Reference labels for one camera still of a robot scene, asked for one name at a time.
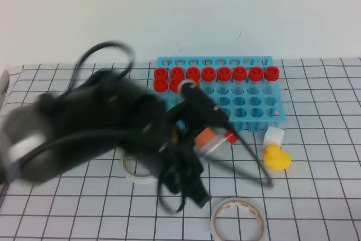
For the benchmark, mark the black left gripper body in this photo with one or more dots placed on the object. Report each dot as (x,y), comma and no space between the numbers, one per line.
(171,153)

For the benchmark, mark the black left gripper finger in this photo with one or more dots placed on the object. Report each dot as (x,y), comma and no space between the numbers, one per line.
(248,145)
(225,164)

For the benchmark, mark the red capped test tube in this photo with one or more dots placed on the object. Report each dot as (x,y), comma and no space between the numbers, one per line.
(224,75)
(208,76)
(161,73)
(271,78)
(197,82)
(239,77)
(160,86)
(193,73)
(174,83)
(255,77)
(177,72)
(216,142)

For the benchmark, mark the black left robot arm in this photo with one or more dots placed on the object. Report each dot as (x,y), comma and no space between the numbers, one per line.
(54,134)

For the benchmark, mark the blue test tube rack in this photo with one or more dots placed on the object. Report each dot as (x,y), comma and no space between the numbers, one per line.
(253,111)

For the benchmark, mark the orange foam cube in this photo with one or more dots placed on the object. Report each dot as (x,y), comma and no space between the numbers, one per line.
(204,138)

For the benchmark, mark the yellow rubber duck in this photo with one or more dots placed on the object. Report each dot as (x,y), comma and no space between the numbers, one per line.
(276,158)

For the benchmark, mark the white cube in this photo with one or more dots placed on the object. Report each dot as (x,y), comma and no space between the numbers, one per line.
(273,136)

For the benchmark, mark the white tape roll front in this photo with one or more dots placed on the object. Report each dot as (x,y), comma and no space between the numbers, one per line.
(237,219)

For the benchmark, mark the white tape roll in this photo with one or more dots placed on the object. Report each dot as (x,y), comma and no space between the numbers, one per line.
(237,219)
(136,172)

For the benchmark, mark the white tape roll left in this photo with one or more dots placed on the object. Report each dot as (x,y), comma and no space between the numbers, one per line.
(136,172)

